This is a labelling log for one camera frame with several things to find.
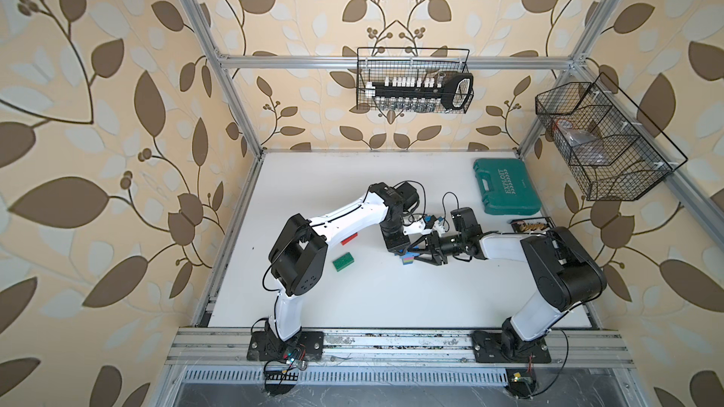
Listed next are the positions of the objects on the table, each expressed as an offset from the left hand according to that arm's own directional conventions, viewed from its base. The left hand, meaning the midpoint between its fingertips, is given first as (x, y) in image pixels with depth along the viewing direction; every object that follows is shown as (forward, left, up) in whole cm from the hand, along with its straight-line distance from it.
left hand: (402, 247), depth 83 cm
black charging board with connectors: (+12, -46, -7) cm, 48 cm away
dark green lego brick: (-1, +18, -9) cm, 20 cm away
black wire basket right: (+14, -55, +26) cm, 62 cm away
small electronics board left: (-31, +33, -12) cm, 47 cm away
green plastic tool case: (+26, -40, -3) cm, 48 cm away
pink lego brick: (-1, -3, -9) cm, 9 cm away
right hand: (0, -3, -5) cm, 6 cm away
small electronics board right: (-32, -30, -11) cm, 45 cm away
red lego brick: (-1, +15, +8) cm, 17 cm away
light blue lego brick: (-2, -2, -1) cm, 3 cm away
